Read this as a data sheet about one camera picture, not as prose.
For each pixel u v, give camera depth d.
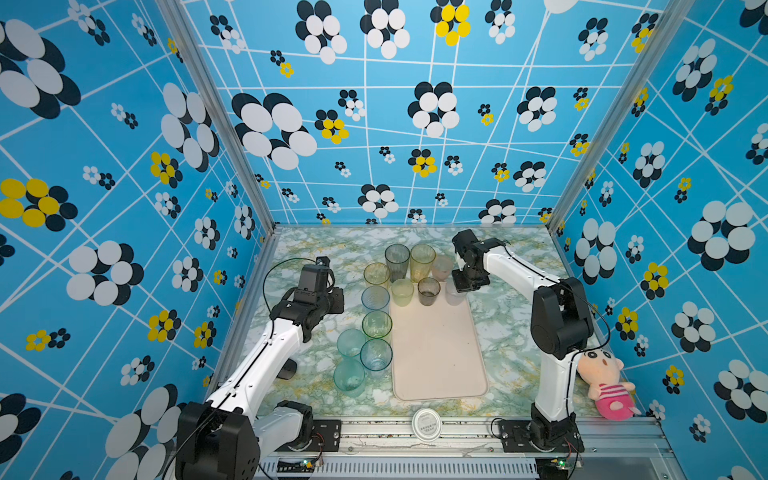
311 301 0.62
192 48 0.74
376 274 0.96
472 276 0.81
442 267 1.05
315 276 0.62
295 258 1.12
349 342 0.80
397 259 0.94
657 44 0.73
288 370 0.84
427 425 0.70
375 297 0.91
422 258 0.94
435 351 0.89
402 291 0.97
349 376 0.82
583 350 0.54
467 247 0.76
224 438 0.38
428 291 0.99
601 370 0.77
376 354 0.77
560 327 0.52
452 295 0.94
